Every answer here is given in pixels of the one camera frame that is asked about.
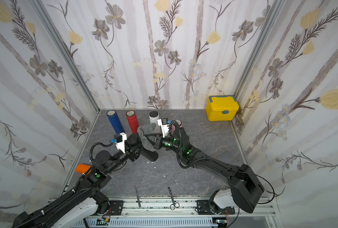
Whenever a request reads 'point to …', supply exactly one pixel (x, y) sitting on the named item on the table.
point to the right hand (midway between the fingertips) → (147, 137)
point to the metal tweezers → (138, 198)
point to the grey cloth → (143, 130)
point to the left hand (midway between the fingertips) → (141, 141)
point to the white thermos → (154, 116)
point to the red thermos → (133, 121)
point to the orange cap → (82, 168)
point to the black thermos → (135, 139)
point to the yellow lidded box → (221, 108)
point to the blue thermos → (115, 122)
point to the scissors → (175, 204)
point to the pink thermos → (173, 127)
